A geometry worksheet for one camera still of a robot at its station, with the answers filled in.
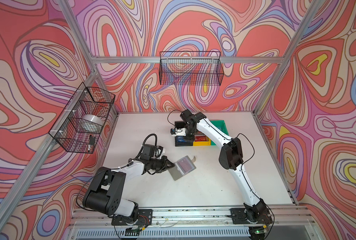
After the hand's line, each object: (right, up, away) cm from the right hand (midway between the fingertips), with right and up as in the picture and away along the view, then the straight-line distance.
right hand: (188, 139), depth 98 cm
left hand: (-9, -14, -12) cm, 20 cm away
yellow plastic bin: (+9, -3, -1) cm, 10 cm away
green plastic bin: (+23, +10, +7) cm, 26 cm away
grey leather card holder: (-4, -17, -7) cm, 19 cm away
